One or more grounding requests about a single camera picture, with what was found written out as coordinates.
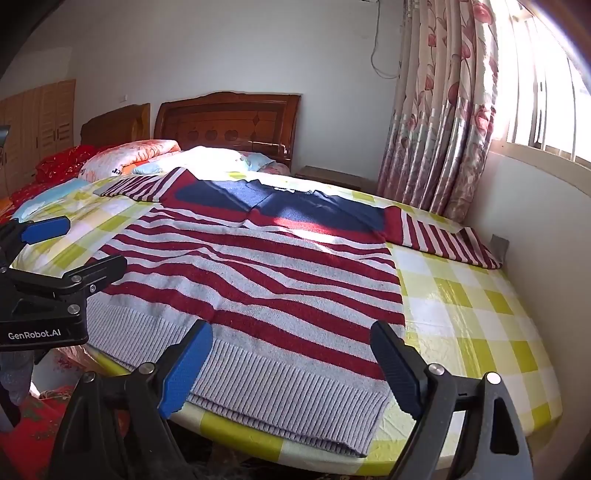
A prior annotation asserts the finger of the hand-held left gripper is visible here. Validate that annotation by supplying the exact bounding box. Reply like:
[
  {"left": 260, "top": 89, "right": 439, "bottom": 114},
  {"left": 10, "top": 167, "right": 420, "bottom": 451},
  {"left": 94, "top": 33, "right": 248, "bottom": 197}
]
[
  {"left": 0, "top": 216, "right": 71, "bottom": 268},
  {"left": 0, "top": 255, "right": 128, "bottom": 315}
]

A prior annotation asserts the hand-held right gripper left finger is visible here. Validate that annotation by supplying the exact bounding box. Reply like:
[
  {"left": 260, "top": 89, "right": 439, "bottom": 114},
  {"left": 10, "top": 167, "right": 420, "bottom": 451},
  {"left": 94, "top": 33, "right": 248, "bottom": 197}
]
[{"left": 48, "top": 319, "right": 214, "bottom": 480}]

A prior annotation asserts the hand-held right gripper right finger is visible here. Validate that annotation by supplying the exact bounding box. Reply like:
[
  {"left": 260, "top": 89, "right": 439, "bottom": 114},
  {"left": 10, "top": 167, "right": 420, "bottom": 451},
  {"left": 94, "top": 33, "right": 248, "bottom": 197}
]
[{"left": 370, "top": 320, "right": 536, "bottom": 480}]

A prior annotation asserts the red grey striped sweater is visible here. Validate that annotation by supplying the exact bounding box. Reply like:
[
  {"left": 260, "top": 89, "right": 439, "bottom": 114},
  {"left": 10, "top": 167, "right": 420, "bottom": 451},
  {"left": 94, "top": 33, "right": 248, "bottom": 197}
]
[{"left": 88, "top": 167, "right": 504, "bottom": 459}]

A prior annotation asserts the light blue cloth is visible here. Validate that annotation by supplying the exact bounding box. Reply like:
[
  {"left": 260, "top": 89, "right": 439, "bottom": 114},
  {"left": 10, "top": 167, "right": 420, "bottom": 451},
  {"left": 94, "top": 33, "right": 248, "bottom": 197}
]
[{"left": 14, "top": 178, "right": 93, "bottom": 217}]

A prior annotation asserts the yellow checked bed sheet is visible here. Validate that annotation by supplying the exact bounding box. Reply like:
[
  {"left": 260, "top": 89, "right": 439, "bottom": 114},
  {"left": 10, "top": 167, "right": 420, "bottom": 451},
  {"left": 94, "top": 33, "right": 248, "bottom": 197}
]
[{"left": 9, "top": 171, "right": 564, "bottom": 467}]

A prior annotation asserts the red floral blanket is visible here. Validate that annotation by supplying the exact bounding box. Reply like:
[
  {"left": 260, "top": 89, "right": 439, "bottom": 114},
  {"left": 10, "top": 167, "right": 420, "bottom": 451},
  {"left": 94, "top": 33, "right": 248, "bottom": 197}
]
[{"left": 0, "top": 346, "right": 139, "bottom": 480}]

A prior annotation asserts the pink floral pillow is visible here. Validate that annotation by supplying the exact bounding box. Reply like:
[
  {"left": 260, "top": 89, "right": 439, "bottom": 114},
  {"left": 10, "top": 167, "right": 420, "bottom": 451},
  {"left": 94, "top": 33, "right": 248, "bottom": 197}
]
[{"left": 78, "top": 138, "right": 182, "bottom": 181}]

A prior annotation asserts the wooden wardrobe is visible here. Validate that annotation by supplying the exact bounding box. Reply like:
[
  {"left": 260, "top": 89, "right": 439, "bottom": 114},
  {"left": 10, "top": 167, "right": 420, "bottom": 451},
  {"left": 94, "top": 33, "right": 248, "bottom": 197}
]
[{"left": 0, "top": 79, "right": 77, "bottom": 197}]

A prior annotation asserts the small wooden headboard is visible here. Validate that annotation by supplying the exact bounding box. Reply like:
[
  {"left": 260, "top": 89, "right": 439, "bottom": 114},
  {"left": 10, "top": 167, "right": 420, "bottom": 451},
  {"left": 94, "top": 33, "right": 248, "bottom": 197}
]
[{"left": 81, "top": 103, "right": 151, "bottom": 149}]

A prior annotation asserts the white pillow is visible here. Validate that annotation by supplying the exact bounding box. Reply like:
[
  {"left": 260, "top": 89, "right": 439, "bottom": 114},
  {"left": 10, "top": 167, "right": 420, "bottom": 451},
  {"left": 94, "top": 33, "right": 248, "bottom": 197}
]
[{"left": 134, "top": 146, "right": 250, "bottom": 178}]

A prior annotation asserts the blue pillow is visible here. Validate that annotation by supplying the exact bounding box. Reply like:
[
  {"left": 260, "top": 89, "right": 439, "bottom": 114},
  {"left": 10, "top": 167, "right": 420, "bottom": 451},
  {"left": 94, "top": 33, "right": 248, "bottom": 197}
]
[{"left": 240, "top": 152, "right": 275, "bottom": 172}]

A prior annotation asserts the wooden nightstand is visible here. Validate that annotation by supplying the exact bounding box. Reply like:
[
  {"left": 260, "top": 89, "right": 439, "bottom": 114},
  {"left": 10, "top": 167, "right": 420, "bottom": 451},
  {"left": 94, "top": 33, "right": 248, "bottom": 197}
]
[{"left": 295, "top": 166, "right": 377, "bottom": 193}]

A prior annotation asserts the large wooden headboard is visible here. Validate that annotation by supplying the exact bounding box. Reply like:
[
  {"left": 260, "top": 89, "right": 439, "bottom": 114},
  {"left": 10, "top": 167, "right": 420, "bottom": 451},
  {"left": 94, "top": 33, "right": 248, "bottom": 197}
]
[{"left": 154, "top": 91, "right": 303, "bottom": 174}]

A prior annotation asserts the pink floral curtain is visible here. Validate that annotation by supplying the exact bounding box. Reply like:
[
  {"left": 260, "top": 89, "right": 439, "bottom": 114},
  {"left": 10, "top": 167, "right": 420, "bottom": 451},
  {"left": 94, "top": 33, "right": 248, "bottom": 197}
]
[{"left": 378, "top": 0, "right": 502, "bottom": 217}]

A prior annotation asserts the barred window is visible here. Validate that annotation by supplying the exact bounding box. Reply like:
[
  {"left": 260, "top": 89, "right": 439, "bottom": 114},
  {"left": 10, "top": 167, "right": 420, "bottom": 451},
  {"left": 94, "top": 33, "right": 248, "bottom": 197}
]
[{"left": 489, "top": 0, "right": 591, "bottom": 167}]

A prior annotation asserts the wall cable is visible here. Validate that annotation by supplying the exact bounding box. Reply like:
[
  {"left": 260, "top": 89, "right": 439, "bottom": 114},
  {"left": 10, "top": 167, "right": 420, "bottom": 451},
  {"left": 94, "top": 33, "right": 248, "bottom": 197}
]
[{"left": 369, "top": 0, "right": 400, "bottom": 79}]

